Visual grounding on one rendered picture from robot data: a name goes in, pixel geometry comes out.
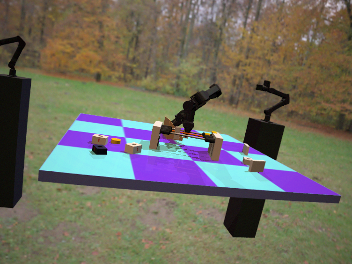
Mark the orange cylinder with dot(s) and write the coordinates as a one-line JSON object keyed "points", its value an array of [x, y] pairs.
{"points": [[116, 141]]}

